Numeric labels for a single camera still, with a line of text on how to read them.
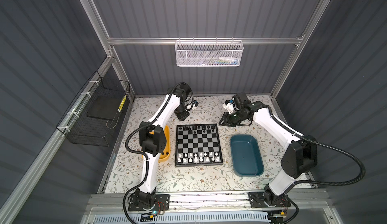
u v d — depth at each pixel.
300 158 0.45
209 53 1.24
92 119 0.72
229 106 0.80
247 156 0.88
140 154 0.56
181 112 0.82
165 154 0.88
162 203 0.72
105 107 0.74
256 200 0.74
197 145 0.92
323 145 0.42
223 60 0.92
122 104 0.80
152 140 0.56
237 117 0.71
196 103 0.86
